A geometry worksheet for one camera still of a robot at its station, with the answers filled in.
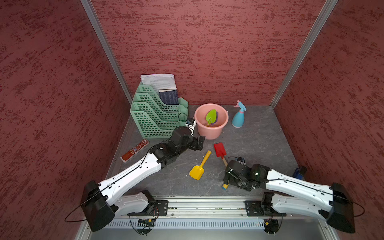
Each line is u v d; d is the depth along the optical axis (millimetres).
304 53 881
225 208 757
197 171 866
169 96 1076
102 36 810
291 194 484
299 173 824
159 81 1006
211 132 976
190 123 631
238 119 1019
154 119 973
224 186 799
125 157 897
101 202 380
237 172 589
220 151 953
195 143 655
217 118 1001
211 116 1012
